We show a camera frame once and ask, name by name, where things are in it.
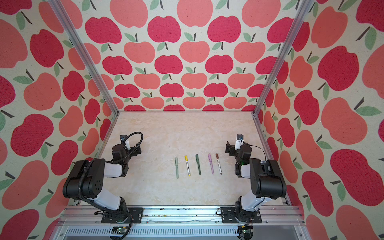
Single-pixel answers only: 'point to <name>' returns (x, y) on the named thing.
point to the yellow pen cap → (186, 158)
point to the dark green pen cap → (197, 158)
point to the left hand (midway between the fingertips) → (134, 143)
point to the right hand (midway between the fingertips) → (239, 142)
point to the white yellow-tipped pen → (186, 158)
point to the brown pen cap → (217, 156)
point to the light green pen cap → (176, 161)
